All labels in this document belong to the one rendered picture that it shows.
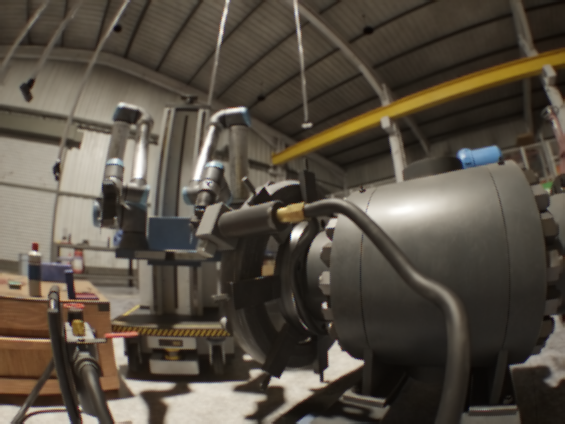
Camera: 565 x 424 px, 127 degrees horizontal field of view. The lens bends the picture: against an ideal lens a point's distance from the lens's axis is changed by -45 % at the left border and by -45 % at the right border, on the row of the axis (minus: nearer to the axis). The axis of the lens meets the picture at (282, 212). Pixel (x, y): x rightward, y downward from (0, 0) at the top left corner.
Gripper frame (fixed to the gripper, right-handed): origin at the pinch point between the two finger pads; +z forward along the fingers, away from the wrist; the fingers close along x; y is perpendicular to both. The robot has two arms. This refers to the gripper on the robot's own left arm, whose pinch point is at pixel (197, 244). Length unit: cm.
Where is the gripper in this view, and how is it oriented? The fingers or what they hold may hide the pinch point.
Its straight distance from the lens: 94.7
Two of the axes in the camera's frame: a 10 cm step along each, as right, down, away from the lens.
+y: 1.5, -5.7, -8.1
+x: 9.9, 1.1, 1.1
